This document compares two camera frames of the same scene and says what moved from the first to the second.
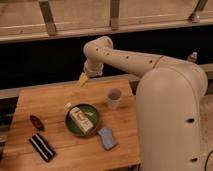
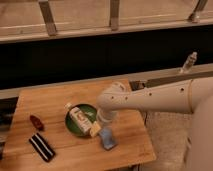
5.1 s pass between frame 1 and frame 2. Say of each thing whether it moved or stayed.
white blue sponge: stayed
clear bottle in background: stayed
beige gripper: moved
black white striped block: stayed
